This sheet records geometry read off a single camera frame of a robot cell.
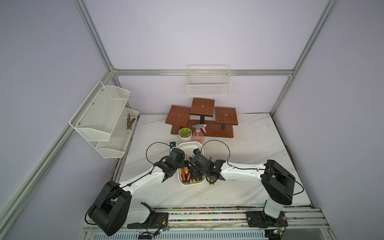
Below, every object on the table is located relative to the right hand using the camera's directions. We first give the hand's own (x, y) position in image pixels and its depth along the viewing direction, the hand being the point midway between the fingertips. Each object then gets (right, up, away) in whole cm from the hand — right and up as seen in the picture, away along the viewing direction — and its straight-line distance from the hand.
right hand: (197, 169), depth 88 cm
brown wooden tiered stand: (+15, +29, +8) cm, 33 cm away
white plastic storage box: (-5, +13, +3) cm, 14 cm away
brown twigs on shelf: (-46, +29, +10) cm, 55 cm away
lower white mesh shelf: (-50, +13, +2) cm, 52 cm away
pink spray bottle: (+1, +20, +10) cm, 22 cm away
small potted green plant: (-8, +21, +10) cm, 24 cm away
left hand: (-11, +5, +1) cm, 12 cm away
